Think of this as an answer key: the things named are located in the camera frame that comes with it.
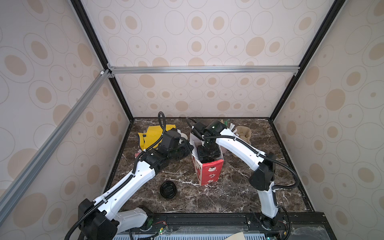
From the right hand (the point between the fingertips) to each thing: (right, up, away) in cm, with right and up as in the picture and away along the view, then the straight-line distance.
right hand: (208, 157), depth 81 cm
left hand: (-5, +6, -9) cm, 12 cm away
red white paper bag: (-2, -7, -8) cm, 11 cm away
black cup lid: (-22, -17, -1) cm, 28 cm away
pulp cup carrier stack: (+26, +13, +20) cm, 35 cm away
